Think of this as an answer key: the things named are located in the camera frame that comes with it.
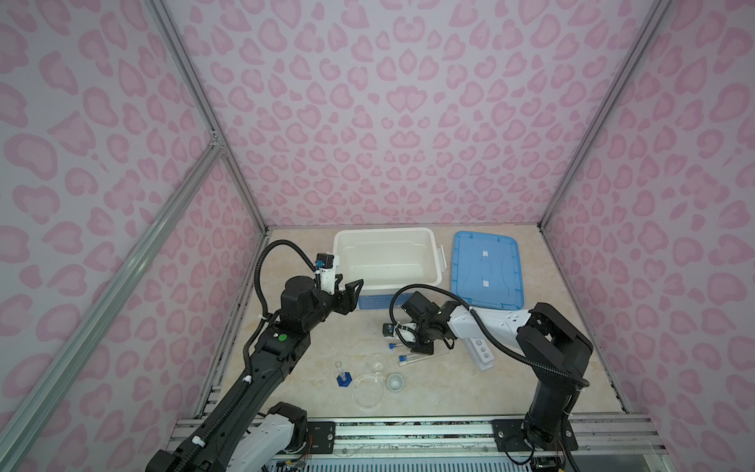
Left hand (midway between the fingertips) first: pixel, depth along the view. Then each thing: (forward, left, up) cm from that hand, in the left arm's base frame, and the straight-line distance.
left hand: (353, 274), depth 75 cm
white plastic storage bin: (+23, -9, -25) cm, 35 cm away
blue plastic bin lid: (+19, -44, -26) cm, 55 cm away
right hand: (-6, -16, -24) cm, 30 cm away
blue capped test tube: (-9, -9, -25) cm, 28 cm away
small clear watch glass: (-14, -5, -26) cm, 30 cm away
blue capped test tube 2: (-13, -13, -25) cm, 31 cm away
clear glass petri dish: (-21, -3, -25) cm, 33 cm away
